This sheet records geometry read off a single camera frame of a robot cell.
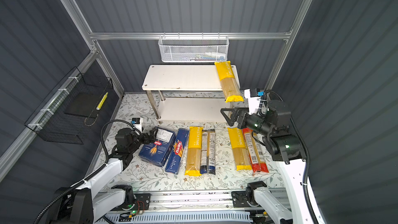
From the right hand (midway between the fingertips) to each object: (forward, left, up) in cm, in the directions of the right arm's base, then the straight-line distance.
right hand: (230, 111), depth 60 cm
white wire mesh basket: (+66, +18, -12) cm, 70 cm away
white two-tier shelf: (+26, +34, -4) cm, 43 cm away
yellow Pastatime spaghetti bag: (-6, -10, -37) cm, 39 cm away
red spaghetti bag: (+8, -17, -37) cm, 41 cm away
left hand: (+8, +41, -26) cm, 49 cm away
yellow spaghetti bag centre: (-3, +16, -36) cm, 40 cm away
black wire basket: (+15, +75, -8) cm, 77 cm away
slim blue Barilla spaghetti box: (-1, +25, -35) cm, 43 cm away
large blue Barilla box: (-3, +37, -31) cm, 48 cm away
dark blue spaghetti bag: (-2, +8, -36) cm, 37 cm away
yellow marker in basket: (+14, +63, -9) cm, 65 cm away
